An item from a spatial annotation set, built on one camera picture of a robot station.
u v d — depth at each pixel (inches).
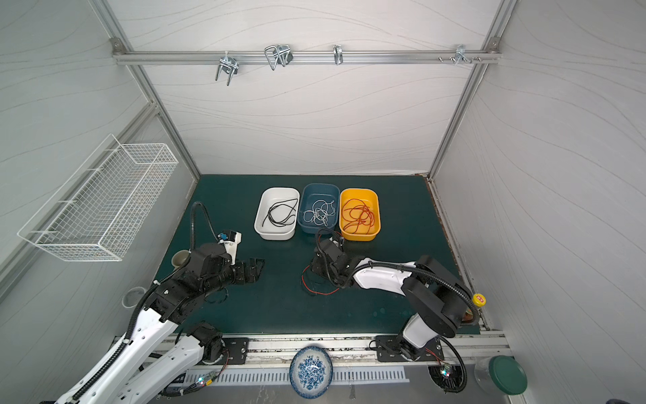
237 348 29.1
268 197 42.1
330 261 26.6
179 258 35.4
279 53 30.1
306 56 30.7
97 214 26.6
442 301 17.5
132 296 23.7
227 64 30.6
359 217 41.2
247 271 26.0
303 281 34.7
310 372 27.6
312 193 43.2
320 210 41.1
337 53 28.8
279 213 42.0
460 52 30.1
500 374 24.2
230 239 25.7
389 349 27.7
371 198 42.4
